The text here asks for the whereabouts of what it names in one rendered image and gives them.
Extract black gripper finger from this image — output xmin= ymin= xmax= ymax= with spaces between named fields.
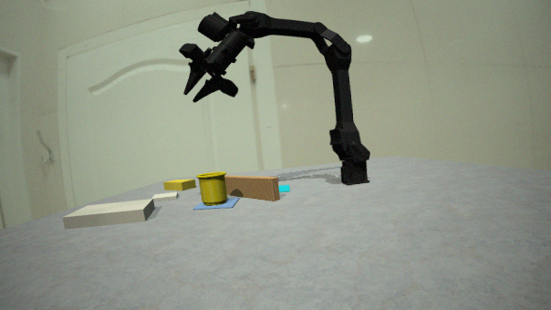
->
xmin=193 ymin=79 xmax=224 ymax=102
xmin=184 ymin=63 xmax=206 ymax=95

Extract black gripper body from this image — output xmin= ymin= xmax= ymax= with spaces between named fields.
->
xmin=179 ymin=43 xmax=238 ymax=98

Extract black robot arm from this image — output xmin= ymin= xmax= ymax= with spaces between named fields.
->
xmin=198 ymin=11 xmax=370 ymax=185

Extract brown rectangular block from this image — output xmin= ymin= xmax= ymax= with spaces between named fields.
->
xmin=224 ymin=175 xmax=280 ymax=202

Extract yellow rectangular block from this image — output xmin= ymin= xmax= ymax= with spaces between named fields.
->
xmin=164 ymin=179 xmax=196 ymax=191

